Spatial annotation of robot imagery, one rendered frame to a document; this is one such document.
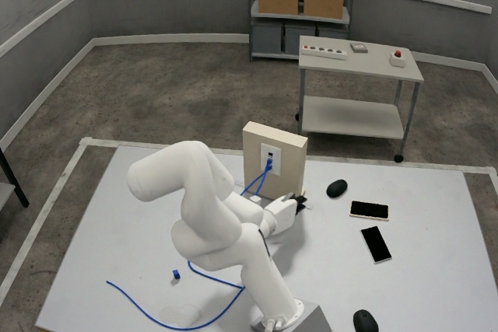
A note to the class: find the black computer mouse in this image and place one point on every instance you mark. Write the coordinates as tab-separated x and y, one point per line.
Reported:
364	321
336	188

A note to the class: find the beige mounting board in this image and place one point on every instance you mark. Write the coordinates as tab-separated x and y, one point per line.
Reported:
294	150

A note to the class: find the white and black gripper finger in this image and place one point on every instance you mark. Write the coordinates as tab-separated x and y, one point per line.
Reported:
299	207
300	198

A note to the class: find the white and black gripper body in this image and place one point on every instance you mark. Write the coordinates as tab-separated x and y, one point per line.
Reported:
282	212

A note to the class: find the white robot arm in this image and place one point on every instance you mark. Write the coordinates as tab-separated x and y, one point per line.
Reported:
216	215

